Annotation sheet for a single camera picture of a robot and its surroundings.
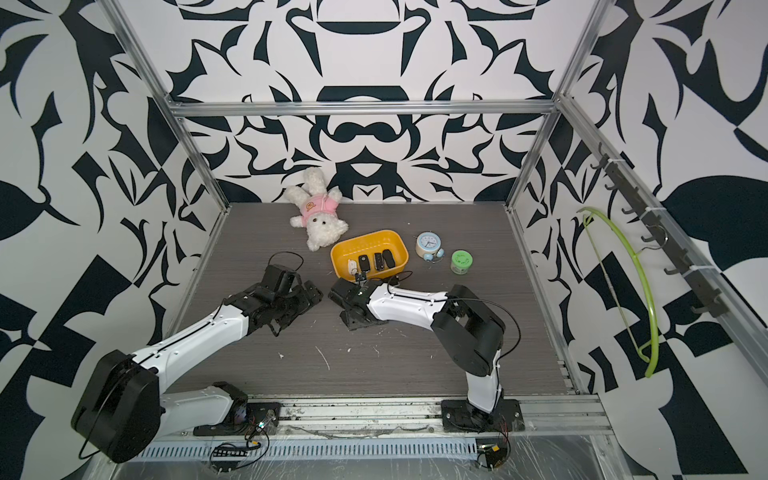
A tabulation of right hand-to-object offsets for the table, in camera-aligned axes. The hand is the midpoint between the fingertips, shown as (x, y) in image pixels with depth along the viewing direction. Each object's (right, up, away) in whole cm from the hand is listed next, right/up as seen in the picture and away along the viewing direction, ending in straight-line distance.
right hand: (362, 314), depth 89 cm
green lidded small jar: (+32, +15, +10) cm, 36 cm away
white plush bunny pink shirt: (-17, +32, +19) cm, 41 cm away
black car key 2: (+9, +9, +10) cm, 16 cm away
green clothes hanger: (+57, -2, -31) cm, 65 cm away
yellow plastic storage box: (+9, +20, +17) cm, 28 cm away
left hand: (-14, +6, -2) cm, 15 cm away
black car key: (0, +14, +13) cm, 19 cm away
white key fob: (-4, +13, +12) cm, 18 cm away
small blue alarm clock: (+22, +20, +13) cm, 32 cm away
